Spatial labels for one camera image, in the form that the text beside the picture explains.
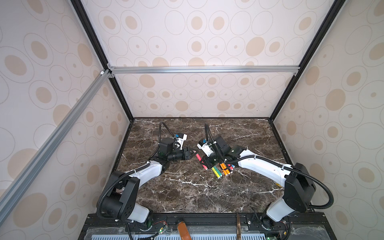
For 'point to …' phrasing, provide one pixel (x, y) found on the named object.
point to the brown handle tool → (183, 231)
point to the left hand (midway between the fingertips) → (200, 152)
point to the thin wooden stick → (238, 228)
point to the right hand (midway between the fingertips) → (206, 159)
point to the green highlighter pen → (217, 171)
